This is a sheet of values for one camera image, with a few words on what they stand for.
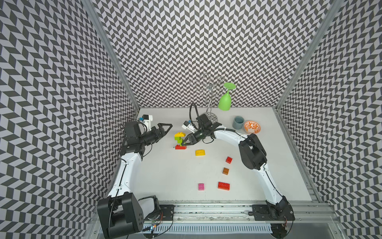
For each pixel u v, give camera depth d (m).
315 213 0.77
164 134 0.68
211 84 1.06
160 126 0.69
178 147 0.87
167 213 0.73
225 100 0.91
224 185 0.80
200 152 0.93
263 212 0.72
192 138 0.82
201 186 0.80
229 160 0.90
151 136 0.68
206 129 0.78
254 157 0.58
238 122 1.04
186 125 0.86
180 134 0.87
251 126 1.05
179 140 0.87
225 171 0.86
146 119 0.72
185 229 0.69
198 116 0.80
